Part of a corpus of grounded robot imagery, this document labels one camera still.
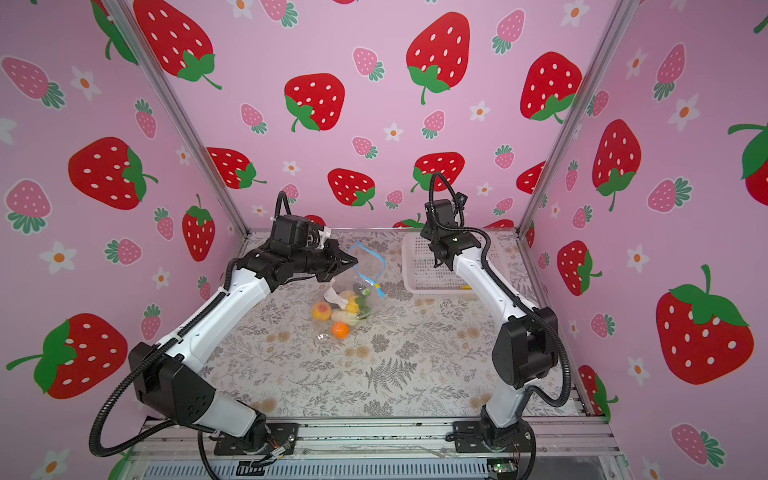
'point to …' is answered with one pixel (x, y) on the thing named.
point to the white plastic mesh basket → (421, 276)
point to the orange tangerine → (340, 330)
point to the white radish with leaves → (349, 318)
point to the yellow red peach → (322, 311)
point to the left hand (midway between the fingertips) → (360, 257)
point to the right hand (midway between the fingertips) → (435, 222)
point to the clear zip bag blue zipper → (349, 300)
